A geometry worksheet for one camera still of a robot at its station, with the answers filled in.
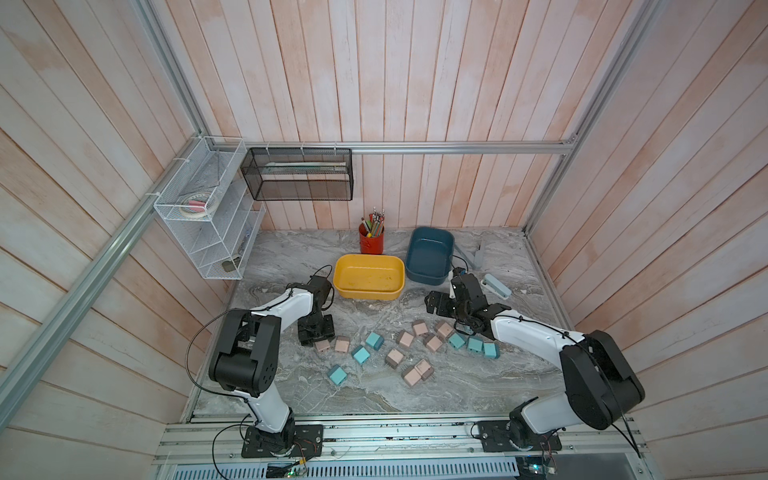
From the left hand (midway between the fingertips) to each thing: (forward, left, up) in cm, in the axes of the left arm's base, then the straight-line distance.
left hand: (323, 343), depth 90 cm
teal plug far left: (-10, -6, +2) cm, 12 cm away
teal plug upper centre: (0, -16, +3) cm, 16 cm away
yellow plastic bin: (+25, -14, -1) cm, 29 cm away
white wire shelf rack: (+15, +26, +29) cm, 42 cm away
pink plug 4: (-1, -34, +2) cm, 34 cm away
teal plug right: (-1, -46, +2) cm, 46 cm away
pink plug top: (+5, -30, +1) cm, 31 cm away
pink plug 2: (-5, -21, +2) cm, 22 cm away
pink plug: (+1, -25, +2) cm, 25 cm away
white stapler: (+19, -58, +3) cm, 61 cm away
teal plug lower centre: (-4, -12, +2) cm, 13 cm away
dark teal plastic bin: (+35, -37, +1) cm, 51 cm away
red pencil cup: (+35, -14, +12) cm, 40 cm away
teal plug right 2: (-3, -50, +3) cm, 51 cm away
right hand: (+12, -35, +7) cm, 38 cm away
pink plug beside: (-1, -6, +2) cm, 7 cm away
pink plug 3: (+3, -37, +2) cm, 38 cm away
